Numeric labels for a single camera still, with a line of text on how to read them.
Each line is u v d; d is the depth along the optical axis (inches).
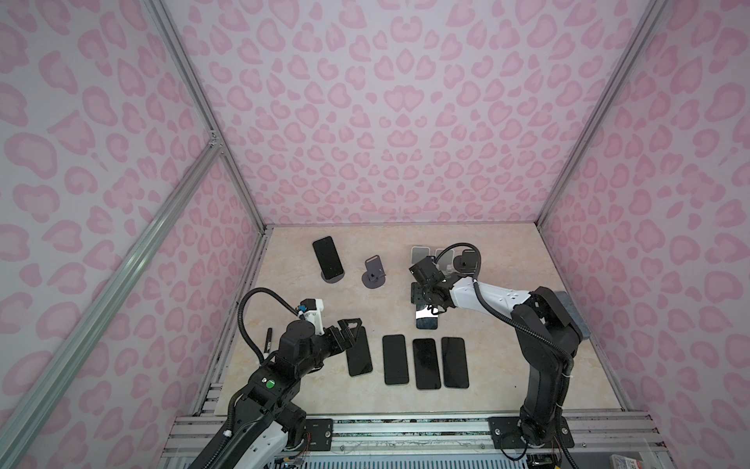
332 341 25.8
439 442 28.4
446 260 33.8
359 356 34.0
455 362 33.6
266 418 19.8
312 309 27.0
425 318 36.3
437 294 26.9
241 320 21.7
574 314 36.5
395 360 33.9
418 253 44.7
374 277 39.2
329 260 38.7
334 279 39.7
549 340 17.9
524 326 18.9
